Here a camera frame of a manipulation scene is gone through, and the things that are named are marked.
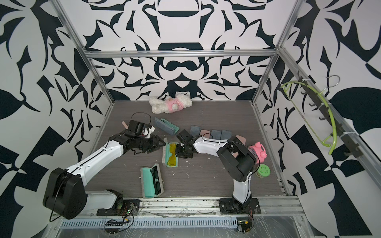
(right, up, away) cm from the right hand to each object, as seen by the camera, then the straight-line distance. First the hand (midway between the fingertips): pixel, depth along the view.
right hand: (175, 153), depth 91 cm
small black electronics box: (+35, -29, -19) cm, 50 cm away
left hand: (-6, +8, -8) cm, 13 cm away
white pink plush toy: (-7, +30, +15) cm, 35 cm away
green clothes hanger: (+62, +38, -7) cm, 73 cm away
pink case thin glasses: (+19, +11, +9) cm, 24 cm away
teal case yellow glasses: (-3, -3, -1) cm, 5 cm away
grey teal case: (-6, +16, +6) cm, 18 cm away
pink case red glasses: (-33, +17, +6) cm, 38 cm away
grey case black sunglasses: (+32, +10, +8) cm, 34 cm away
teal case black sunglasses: (-12, -13, -10) cm, 20 cm away
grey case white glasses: (+12, +13, +8) cm, 19 cm away
